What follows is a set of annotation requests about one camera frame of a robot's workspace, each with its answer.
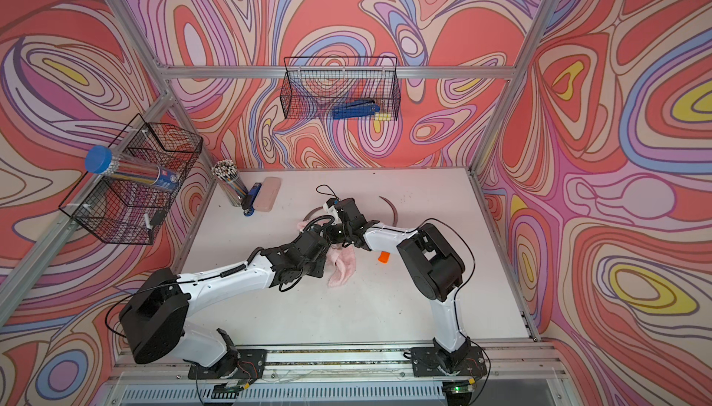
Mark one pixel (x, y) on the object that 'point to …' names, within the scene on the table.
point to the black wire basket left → (120, 209)
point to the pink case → (267, 195)
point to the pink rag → (339, 259)
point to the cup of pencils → (226, 172)
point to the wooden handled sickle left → (311, 210)
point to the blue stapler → (247, 202)
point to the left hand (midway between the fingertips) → (325, 262)
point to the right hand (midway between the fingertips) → (318, 241)
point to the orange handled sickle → (384, 255)
